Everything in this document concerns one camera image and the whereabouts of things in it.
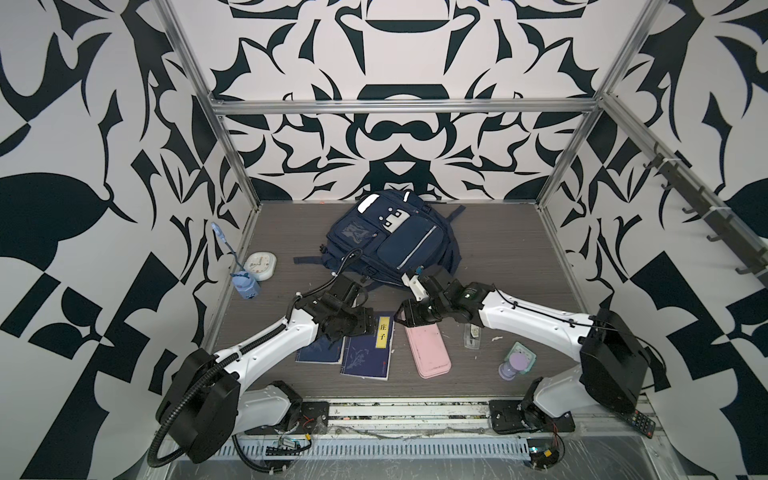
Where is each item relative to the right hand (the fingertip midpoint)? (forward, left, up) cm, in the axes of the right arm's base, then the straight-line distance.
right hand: (398, 316), depth 80 cm
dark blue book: (-6, +22, -10) cm, 25 cm away
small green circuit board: (-29, -33, -13) cm, 46 cm away
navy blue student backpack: (+32, +3, -6) cm, 33 cm away
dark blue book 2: (-7, +9, -10) cm, 15 cm away
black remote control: (-23, -58, -11) cm, 63 cm away
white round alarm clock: (+21, +44, -7) cm, 50 cm away
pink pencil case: (-6, -8, -9) cm, 14 cm away
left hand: (0, +8, -4) cm, 9 cm away
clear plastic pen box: (-2, -21, -11) cm, 24 cm away
